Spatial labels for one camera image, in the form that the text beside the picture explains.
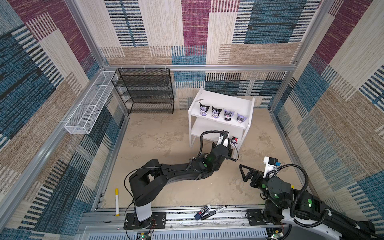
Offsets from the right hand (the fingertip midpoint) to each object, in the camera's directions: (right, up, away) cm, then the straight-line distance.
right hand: (244, 171), depth 71 cm
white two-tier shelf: (-21, +22, +21) cm, 37 cm away
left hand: (-5, +14, +8) cm, 17 cm away
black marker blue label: (-18, -20, +5) cm, 27 cm away
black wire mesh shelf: (-55, +47, +38) cm, 82 cm away
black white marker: (-18, -24, +4) cm, 30 cm away
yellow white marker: (-63, -18, +7) cm, 66 cm away
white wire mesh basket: (-90, +27, +23) cm, 97 cm away
